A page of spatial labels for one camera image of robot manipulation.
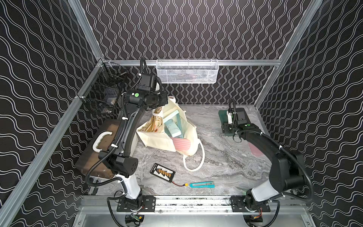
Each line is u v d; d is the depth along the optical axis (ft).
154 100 1.98
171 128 2.99
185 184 2.67
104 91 3.00
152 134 2.68
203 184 2.68
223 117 3.02
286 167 1.48
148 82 1.78
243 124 2.24
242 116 2.30
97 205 2.47
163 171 2.74
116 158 1.42
